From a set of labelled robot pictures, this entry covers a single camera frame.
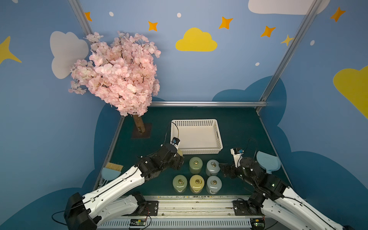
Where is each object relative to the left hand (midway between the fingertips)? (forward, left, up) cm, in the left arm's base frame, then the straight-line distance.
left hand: (178, 153), depth 77 cm
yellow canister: (-13, -10, -8) cm, 19 cm away
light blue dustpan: (+3, -58, -16) cm, 61 cm away
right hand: (-3, -28, -2) cm, 28 cm away
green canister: (-4, -10, -7) cm, 13 cm away
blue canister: (-13, -20, -8) cm, 25 cm away
